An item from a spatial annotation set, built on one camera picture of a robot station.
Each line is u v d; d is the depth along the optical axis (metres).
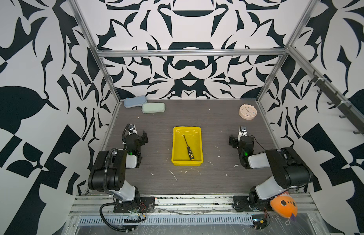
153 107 1.12
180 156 0.92
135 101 1.16
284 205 0.66
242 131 0.81
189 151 0.92
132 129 0.80
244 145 0.73
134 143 0.71
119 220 0.71
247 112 1.10
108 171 0.43
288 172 0.46
